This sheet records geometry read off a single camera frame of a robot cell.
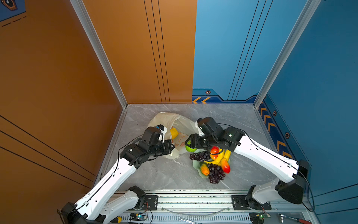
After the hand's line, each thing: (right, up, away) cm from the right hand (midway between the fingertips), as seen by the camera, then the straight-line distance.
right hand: (188, 144), depth 71 cm
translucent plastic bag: (-6, +5, +34) cm, 35 cm away
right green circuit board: (+37, -37, -1) cm, 52 cm away
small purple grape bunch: (+9, -10, +13) cm, 19 cm away
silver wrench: (-4, -37, -1) cm, 38 cm away
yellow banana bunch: (+22, -8, +11) cm, 26 cm away
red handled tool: (+55, -38, -3) cm, 67 cm away
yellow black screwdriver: (-34, -36, -3) cm, 50 cm away
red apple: (+17, -6, +11) cm, 21 cm away
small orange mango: (+10, -15, +5) cm, 19 cm away
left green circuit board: (-25, -37, 0) cm, 45 cm away
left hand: (-6, -1, +1) cm, 6 cm away
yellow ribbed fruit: (-9, +2, +27) cm, 28 cm away
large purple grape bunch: (+15, -17, +4) cm, 23 cm away
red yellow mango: (+21, -13, +7) cm, 26 cm away
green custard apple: (+1, -2, -3) cm, 3 cm away
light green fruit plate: (+6, -15, +13) cm, 21 cm away
